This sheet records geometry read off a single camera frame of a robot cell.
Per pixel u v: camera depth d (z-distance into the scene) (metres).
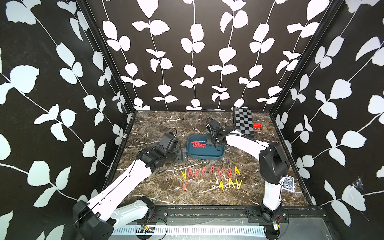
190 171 0.88
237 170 0.88
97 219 0.37
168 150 0.57
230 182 0.84
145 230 0.71
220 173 0.88
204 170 0.88
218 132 0.70
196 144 1.00
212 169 0.89
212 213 0.76
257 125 1.10
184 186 0.83
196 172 0.88
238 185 0.84
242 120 1.12
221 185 0.84
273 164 0.50
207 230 0.70
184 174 0.87
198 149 0.98
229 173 0.88
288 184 0.83
